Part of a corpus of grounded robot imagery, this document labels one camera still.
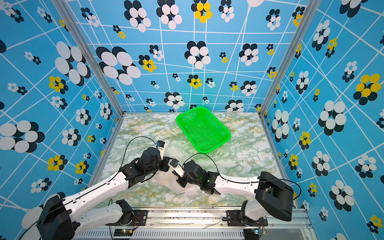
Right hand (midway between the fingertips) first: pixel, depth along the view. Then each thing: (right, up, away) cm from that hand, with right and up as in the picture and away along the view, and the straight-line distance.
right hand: (174, 171), depth 78 cm
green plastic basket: (+17, +20, +31) cm, 40 cm away
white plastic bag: (-3, -5, +1) cm, 6 cm away
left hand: (-1, +6, +3) cm, 7 cm away
